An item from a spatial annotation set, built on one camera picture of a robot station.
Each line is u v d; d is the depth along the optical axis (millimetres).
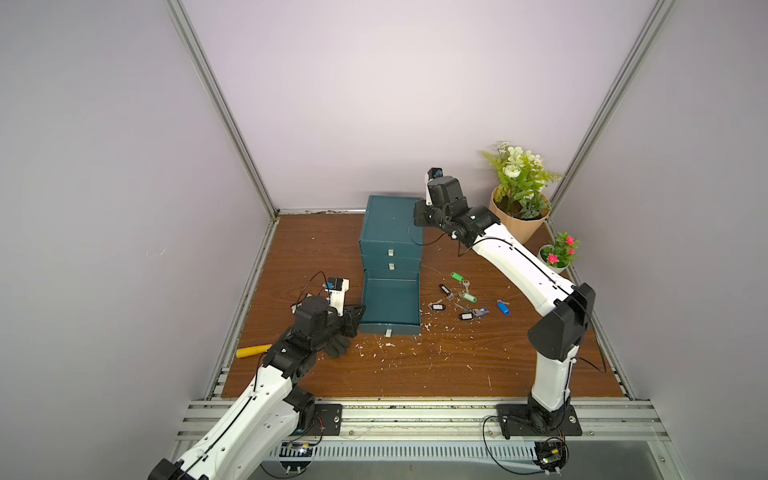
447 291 973
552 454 696
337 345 848
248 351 845
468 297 958
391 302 940
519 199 1000
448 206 588
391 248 852
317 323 611
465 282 998
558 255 911
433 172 705
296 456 722
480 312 922
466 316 919
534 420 660
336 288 684
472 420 752
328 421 728
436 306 938
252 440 544
